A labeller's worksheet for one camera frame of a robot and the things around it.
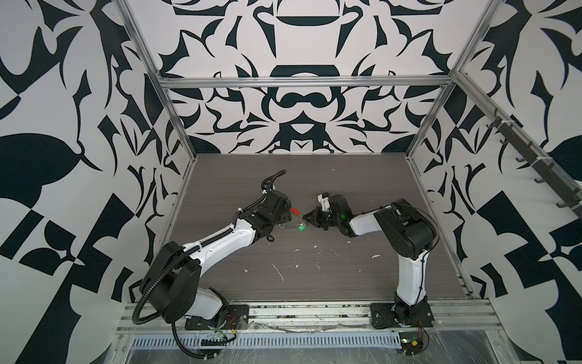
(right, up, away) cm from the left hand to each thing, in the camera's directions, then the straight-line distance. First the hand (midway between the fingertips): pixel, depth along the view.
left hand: (283, 204), depth 86 cm
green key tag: (+7, -10, +8) cm, 15 cm away
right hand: (+8, -6, +9) cm, 13 cm away
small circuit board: (+40, -41, -15) cm, 59 cm away
